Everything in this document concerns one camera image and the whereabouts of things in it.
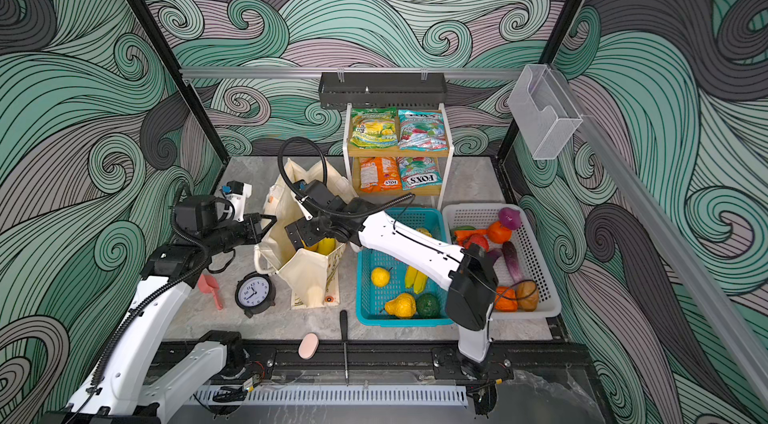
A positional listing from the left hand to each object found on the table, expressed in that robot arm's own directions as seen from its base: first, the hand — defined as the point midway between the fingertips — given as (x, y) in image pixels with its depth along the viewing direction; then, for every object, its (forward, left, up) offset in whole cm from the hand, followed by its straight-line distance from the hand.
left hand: (276, 216), depth 73 cm
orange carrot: (+7, -52, -19) cm, 56 cm away
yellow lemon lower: (-7, -27, -20) cm, 34 cm away
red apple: (+5, -56, -17) cm, 59 cm away
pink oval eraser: (-24, -8, -23) cm, 34 cm away
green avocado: (-15, -39, -19) cm, 46 cm away
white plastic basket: (+4, -70, -17) cm, 72 cm away
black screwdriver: (-21, -17, -24) cm, 36 cm away
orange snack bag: (+21, -26, -7) cm, 34 cm away
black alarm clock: (-11, +9, -23) cm, 27 cm away
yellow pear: (-15, -33, -18) cm, 40 cm away
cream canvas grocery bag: (-10, -9, -15) cm, 20 cm away
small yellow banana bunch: (-7, -37, -21) cm, 43 cm away
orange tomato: (+7, -63, -18) cm, 66 cm away
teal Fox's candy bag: (+22, -38, -6) cm, 45 cm away
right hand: (0, -7, -3) cm, 8 cm away
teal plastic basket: (-10, -30, -25) cm, 40 cm away
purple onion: (+9, -65, -12) cm, 67 cm away
